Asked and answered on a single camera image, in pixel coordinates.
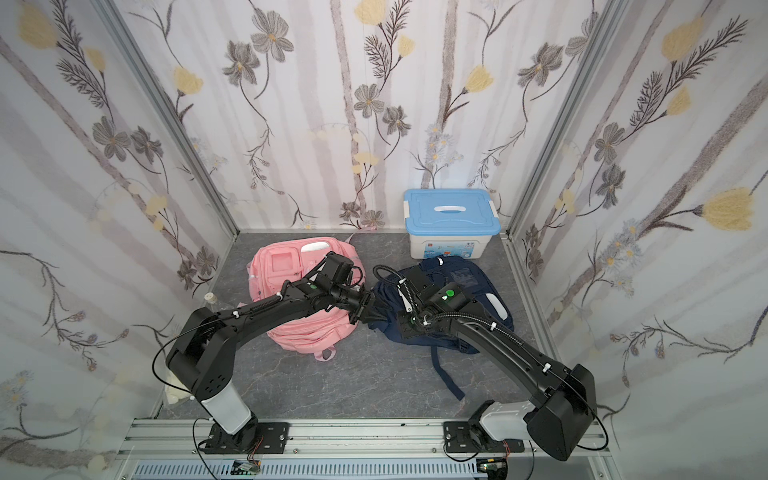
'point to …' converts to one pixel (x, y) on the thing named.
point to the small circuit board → (245, 467)
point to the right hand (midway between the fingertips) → (409, 324)
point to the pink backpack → (293, 261)
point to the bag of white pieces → (175, 390)
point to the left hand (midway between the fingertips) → (393, 309)
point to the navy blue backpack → (442, 338)
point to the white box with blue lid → (450, 222)
